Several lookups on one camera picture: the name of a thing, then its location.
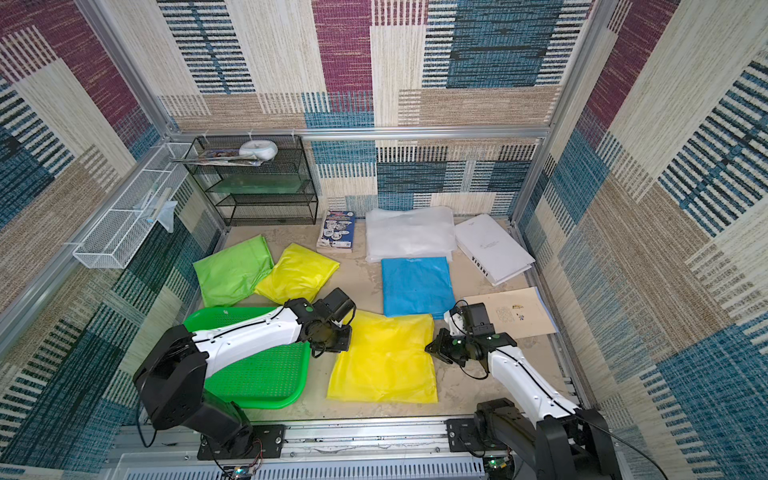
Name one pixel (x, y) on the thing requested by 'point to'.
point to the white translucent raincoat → (410, 232)
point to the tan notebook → (520, 312)
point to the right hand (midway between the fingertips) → (426, 344)
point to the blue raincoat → (417, 286)
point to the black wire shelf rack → (256, 180)
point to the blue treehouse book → (338, 230)
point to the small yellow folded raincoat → (298, 273)
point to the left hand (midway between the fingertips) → (348, 344)
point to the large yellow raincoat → (388, 360)
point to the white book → (494, 251)
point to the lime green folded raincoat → (233, 272)
